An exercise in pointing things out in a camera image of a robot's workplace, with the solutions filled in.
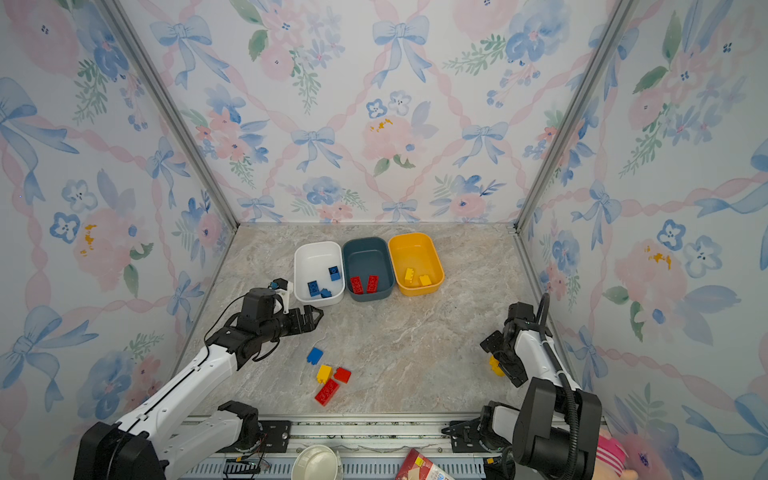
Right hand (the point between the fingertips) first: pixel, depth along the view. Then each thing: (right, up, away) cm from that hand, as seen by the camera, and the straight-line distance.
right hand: (499, 359), depth 86 cm
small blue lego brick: (-53, +17, +11) cm, 57 cm away
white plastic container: (-56, +24, +18) cm, 64 cm away
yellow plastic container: (-22, +31, +24) cm, 45 cm away
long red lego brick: (-48, -7, -6) cm, 49 cm away
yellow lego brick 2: (-20, +21, +15) cm, 33 cm away
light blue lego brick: (-54, 0, +2) cm, 54 cm away
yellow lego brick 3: (-50, -3, -4) cm, 50 cm away
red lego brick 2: (-37, +20, +15) cm, 45 cm away
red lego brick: (-43, +20, +17) cm, 50 cm away
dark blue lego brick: (-57, +19, +14) cm, 62 cm away
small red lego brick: (-45, -4, -3) cm, 45 cm away
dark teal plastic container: (-39, +26, +23) cm, 52 cm away
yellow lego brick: (-25, +23, +16) cm, 38 cm away
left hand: (-53, +14, -3) cm, 55 cm away
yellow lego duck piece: (-2, -1, -3) cm, 4 cm away
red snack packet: (-26, -18, -19) cm, 36 cm away
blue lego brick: (-50, +24, +15) cm, 58 cm away
